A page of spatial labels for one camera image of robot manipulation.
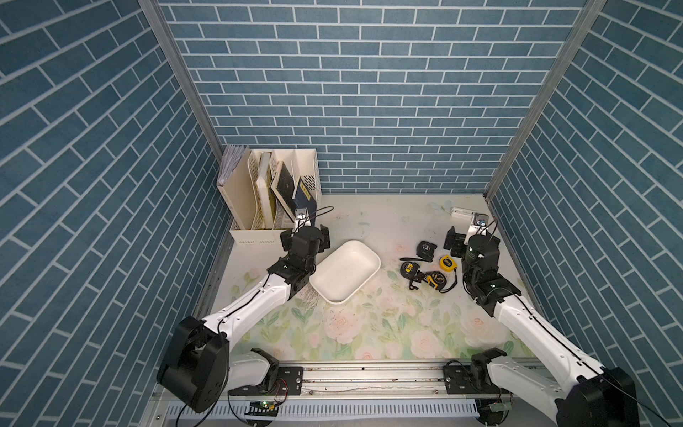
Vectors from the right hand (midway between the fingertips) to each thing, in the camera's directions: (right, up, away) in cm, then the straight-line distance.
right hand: (469, 230), depth 80 cm
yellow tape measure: (-1, -13, +16) cm, 21 cm away
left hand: (-47, +1, +4) cm, 47 cm away
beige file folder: (-75, +18, +7) cm, 77 cm away
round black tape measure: (-8, -8, +19) cm, 22 cm away
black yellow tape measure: (-6, -18, +11) cm, 22 cm away
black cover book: (-62, +15, +20) cm, 67 cm away
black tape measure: (-16, -15, +14) cm, 26 cm away
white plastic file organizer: (-56, +26, +24) cm, 67 cm away
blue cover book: (-55, +12, +25) cm, 62 cm away
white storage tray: (-38, -16, +16) cm, 45 cm away
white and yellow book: (-65, +14, +10) cm, 67 cm away
